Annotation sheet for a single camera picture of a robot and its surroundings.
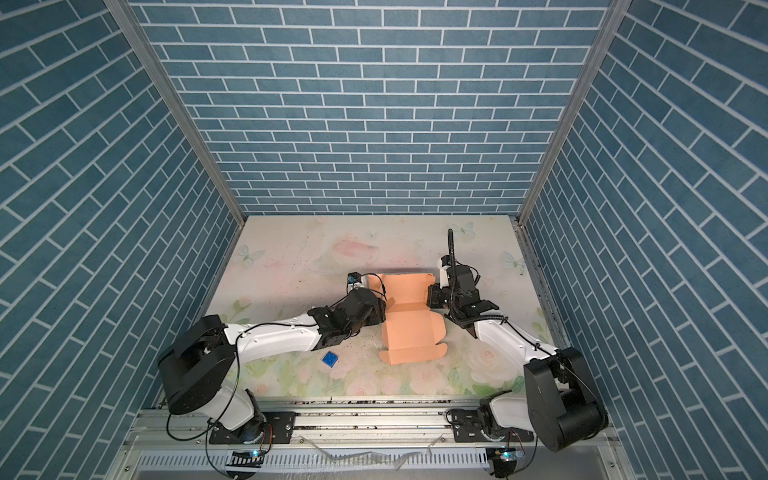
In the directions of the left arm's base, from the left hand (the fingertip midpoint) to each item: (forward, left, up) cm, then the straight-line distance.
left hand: (382, 307), depth 87 cm
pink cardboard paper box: (-5, -9, -6) cm, 12 cm away
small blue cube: (-13, +15, -6) cm, 20 cm away
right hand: (+6, -14, +3) cm, 15 cm away
